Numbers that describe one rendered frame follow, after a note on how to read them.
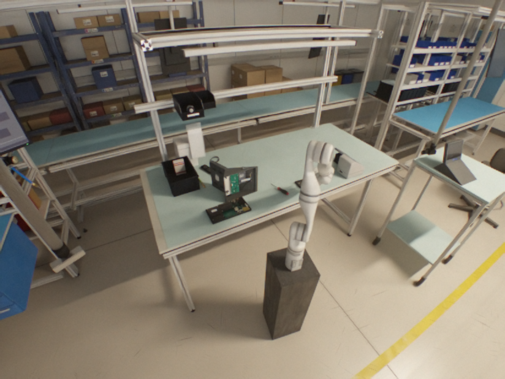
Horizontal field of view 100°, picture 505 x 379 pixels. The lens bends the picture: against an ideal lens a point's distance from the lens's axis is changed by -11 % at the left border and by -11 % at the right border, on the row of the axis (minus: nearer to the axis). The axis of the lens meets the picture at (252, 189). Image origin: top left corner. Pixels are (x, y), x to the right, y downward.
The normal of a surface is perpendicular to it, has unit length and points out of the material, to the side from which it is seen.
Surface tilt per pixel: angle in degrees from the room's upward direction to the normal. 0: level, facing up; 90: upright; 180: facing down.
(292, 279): 0
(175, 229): 0
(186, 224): 0
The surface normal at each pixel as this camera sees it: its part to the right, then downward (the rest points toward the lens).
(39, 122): 0.46, 0.56
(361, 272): 0.00, -0.78
